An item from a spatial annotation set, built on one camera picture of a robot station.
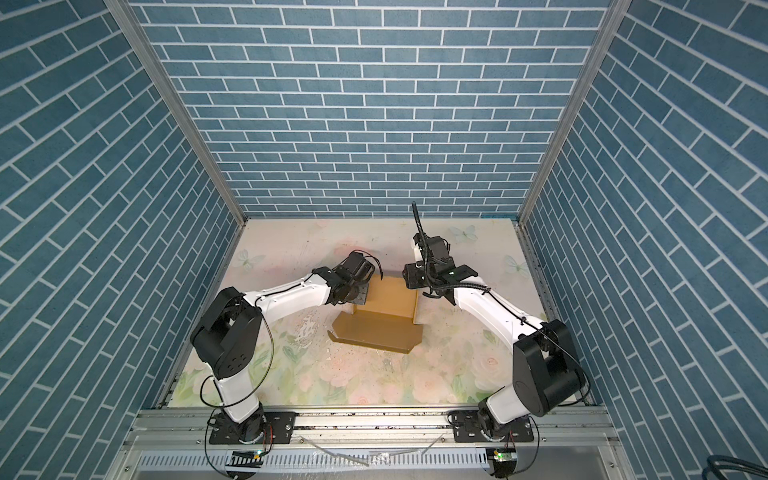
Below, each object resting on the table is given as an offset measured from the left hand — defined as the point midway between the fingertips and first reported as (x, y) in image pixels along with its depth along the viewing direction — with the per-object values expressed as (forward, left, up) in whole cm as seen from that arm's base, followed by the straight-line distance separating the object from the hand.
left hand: (361, 293), depth 94 cm
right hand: (+2, -14, +11) cm, 18 cm away
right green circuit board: (-43, -38, -8) cm, 58 cm away
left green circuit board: (-42, +26, -8) cm, 50 cm away
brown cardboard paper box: (-7, -7, -2) cm, 11 cm away
